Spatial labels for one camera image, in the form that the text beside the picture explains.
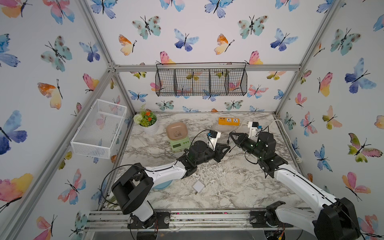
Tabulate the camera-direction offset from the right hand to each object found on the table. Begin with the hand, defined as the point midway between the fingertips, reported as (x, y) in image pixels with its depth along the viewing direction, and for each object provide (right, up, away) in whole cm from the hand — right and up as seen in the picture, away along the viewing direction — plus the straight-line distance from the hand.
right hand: (230, 132), depth 75 cm
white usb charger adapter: (-16, -30, +9) cm, 35 cm away
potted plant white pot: (-49, +7, +23) cm, 55 cm away
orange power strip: (+7, +7, +36) cm, 37 cm away
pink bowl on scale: (-31, 0, +30) cm, 43 cm away
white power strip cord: (+48, -18, +23) cm, 56 cm away
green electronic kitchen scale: (-28, -9, +24) cm, 38 cm away
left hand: (0, -7, 0) cm, 7 cm away
